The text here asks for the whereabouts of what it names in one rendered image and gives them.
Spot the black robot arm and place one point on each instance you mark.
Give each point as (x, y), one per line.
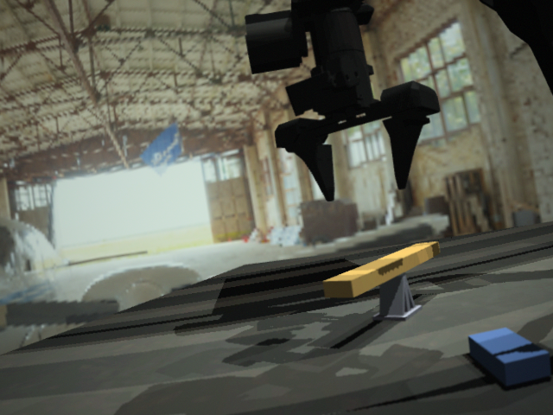
(278, 41)

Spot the blue rectangular block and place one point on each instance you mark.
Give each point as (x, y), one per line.
(509, 357)

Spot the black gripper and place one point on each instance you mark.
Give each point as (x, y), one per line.
(409, 104)

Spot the yellow rectangular bar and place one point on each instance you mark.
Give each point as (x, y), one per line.
(359, 280)

